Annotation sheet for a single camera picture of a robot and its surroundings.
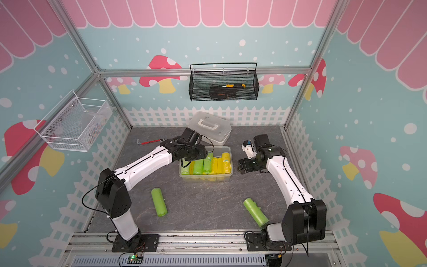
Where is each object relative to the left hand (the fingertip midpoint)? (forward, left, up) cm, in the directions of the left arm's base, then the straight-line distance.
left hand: (203, 156), depth 86 cm
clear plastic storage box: (-6, -3, -13) cm, 14 cm away
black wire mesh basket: (+40, -1, +16) cm, 43 cm away
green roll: (-2, +3, -7) cm, 8 cm away
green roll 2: (-1, -2, -6) cm, 7 cm away
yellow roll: (+2, -6, -12) cm, 13 cm away
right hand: (-5, -22, -1) cm, 23 cm away
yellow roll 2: (+1, -12, -8) cm, 15 cm away
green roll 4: (-26, -29, -13) cm, 41 cm away
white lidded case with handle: (+23, -3, -4) cm, 24 cm away
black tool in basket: (+28, -8, +19) cm, 35 cm away
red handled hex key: (+21, +47, -17) cm, 54 cm away
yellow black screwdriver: (+34, -14, +20) cm, 42 cm away
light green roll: (-5, +10, -7) cm, 13 cm away
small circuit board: (-43, +28, -19) cm, 55 cm away
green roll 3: (-19, +22, -14) cm, 32 cm away
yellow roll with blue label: (+1, -9, -11) cm, 14 cm away
